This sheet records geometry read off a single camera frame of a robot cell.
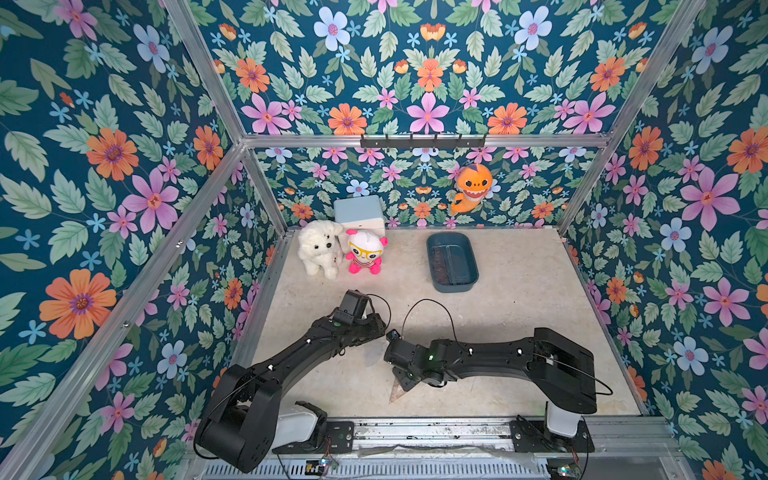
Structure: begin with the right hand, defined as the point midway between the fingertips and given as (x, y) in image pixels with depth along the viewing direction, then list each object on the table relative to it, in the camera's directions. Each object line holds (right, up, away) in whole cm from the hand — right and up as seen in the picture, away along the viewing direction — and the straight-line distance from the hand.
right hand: (401, 372), depth 83 cm
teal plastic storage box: (+19, +30, +28) cm, 46 cm away
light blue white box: (-15, +48, +24) cm, 56 cm away
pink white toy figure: (-12, +34, +13) cm, 39 cm away
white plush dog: (-27, +35, +11) cm, 46 cm away
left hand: (-5, +12, +4) cm, 14 cm away
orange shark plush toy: (+24, +57, +14) cm, 63 cm away
